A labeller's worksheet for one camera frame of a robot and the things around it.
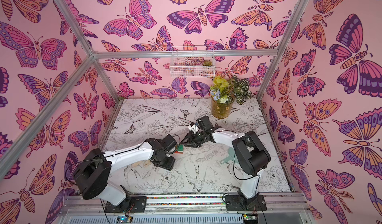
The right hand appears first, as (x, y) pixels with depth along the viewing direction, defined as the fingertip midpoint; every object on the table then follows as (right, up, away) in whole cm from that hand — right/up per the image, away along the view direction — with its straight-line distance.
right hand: (183, 142), depth 87 cm
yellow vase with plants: (+26, +31, +9) cm, 41 cm away
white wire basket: (+5, +50, +9) cm, 51 cm away
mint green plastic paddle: (+29, -9, +3) cm, 31 cm away
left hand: (-7, -13, -2) cm, 15 cm away
